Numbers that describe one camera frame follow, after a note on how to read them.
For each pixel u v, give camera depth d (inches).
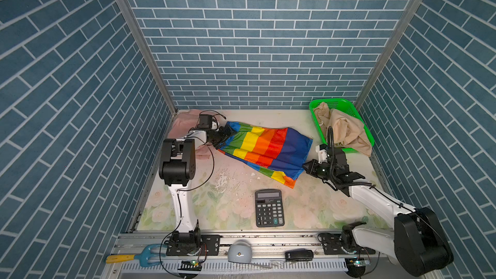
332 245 29.0
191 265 28.4
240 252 25.3
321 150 31.6
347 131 35.5
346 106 44.8
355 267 28.4
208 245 29.2
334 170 26.3
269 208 31.8
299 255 26.9
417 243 16.1
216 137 35.8
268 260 28.0
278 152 38.1
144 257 27.5
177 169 22.7
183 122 42.7
